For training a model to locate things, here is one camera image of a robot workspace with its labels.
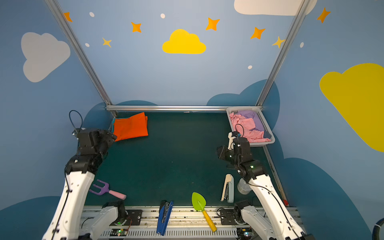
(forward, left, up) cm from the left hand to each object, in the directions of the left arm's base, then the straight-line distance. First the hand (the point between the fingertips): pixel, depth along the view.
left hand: (111, 134), depth 73 cm
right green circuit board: (-37, -68, -28) cm, 82 cm away
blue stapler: (-28, -27, -27) cm, 48 cm away
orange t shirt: (+26, +2, -24) cm, 35 cm away
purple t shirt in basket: (+25, -88, -20) cm, 94 cm away
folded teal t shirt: (+28, +20, -26) cm, 43 cm away
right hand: (-2, -55, -6) cm, 55 cm away
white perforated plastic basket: (+18, -92, -19) cm, 96 cm away
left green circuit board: (-38, -6, -28) cm, 48 cm away
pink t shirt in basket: (+26, -78, -21) cm, 85 cm away
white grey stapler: (-18, -61, -24) cm, 68 cm away
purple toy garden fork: (-19, +7, -26) cm, 33 cm away
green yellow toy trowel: (-25, -45, -26) cm, 58 cm away
